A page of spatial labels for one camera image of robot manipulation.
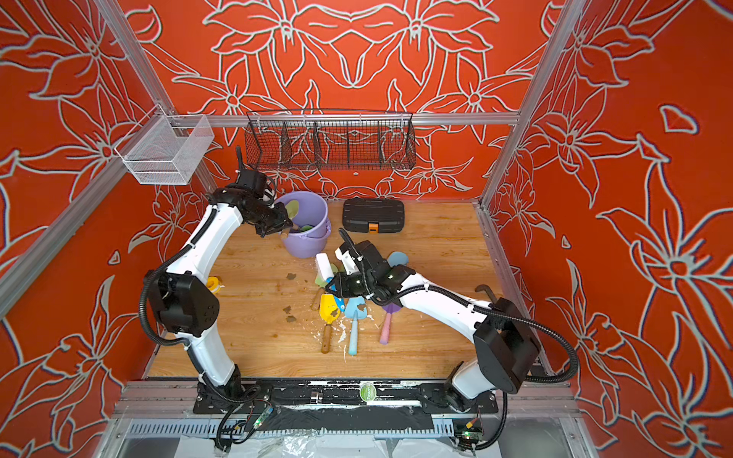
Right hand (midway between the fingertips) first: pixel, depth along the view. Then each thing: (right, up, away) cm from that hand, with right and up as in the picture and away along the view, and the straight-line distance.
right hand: (326, 283), depth 77 cm
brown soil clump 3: (-13, -13, +11) cm, 22 cm away
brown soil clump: (-15, -1, +21) cm, 26 cm away
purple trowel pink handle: (+18, -10, +11) cm, 24 cm away
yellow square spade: (-1, -11, +11) cm, 15 cm away
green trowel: (-11, +16, +27) cm, 33 cm away
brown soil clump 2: (-14, -11, +13) cm, 22 cm away
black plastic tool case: (+14, +20, +32) cm, 40 cm away
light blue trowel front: (+8, -10, +11) cm, 17 cm away
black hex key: (+51, -5, +16) cm, 53 cm away
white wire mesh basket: (-56, +42, +15) cm, 71 cm away
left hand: (-12, +18, +10) cm, 24 cm away
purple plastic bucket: (-7, +15, +12) cm, 20 cm away
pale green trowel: (-4, -4, +17) cm, 18 cm away
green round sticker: (+11, -29, -2) cm, 31 cm away
